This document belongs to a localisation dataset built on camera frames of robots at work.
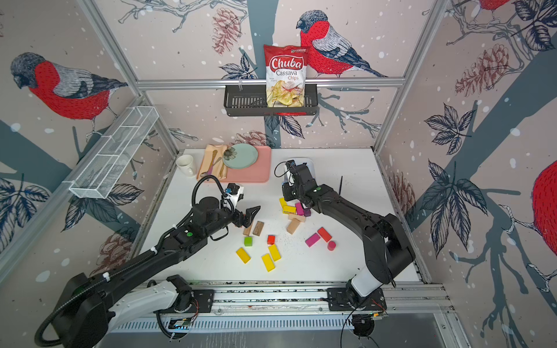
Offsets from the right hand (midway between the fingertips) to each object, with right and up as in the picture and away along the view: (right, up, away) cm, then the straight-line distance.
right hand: (285, 185), depth 88 cm
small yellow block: (-1, -9, +12) cm, 15 cm away
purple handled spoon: (-40, +9, +26) cm, 48 cm away
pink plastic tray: (-13, +5, +24) cm, 28 cm away
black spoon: (+29, +3, +21) cm, 37 cm away
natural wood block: (+3, -17, +2) cm, 18 cm away
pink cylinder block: (+19, -24, -3) cm, 31 cm away
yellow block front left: (-17, -27, -4) cm, 32 cm away
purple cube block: (+10, -13, +6) cm, 17 cm away
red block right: (+16, -20, +2) cm, 26 cm away
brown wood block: (-11, -18, +2) cm, 21 cm away
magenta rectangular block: (+12, -23, 0) cm, 25 cm away
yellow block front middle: (-7, -30, -5) cm, 31 cm away
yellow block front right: (-4, -27, -3) cm, 27 cm away
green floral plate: (-25, +14, +30) cm, 42 cm away
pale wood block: (+8, -15, +7) cm, 18 cm away
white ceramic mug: (-51, +10, +18) cm, 55 cm away
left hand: (-12, -4, -11) cm, 16 cm away
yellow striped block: (+2, -12, +9) cm, 15 cm away
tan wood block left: (-16, -19, +2) cm, 25 cm away
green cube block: (-15, -23, -1) cm, 28 cm away
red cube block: (-6, -22, -1) cm, 23 cm away
